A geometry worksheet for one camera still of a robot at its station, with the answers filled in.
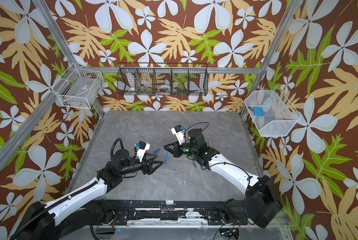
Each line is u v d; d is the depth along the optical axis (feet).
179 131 2.25
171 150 2.37
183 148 2.22
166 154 2.46
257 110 2.83
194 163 3.06
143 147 2.22
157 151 3.24
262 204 1.35
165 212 2.51
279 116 2.57
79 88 2.82
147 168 2.19
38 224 1.29
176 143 2.26
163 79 3.20
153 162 2.18
